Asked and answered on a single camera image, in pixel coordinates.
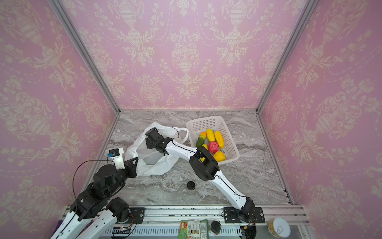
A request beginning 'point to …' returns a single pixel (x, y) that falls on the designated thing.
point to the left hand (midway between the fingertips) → (139, 159)
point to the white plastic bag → (150, 162)
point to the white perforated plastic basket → (198, 126)
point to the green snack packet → (194, 229)
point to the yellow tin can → (278, 227)
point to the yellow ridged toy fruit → (219, 137)
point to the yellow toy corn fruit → (210, 135)
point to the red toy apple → (213, 147)
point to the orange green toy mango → (201, 139)
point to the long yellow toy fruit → (205, 146)
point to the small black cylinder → (191, 185)
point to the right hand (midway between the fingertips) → (152, 138)
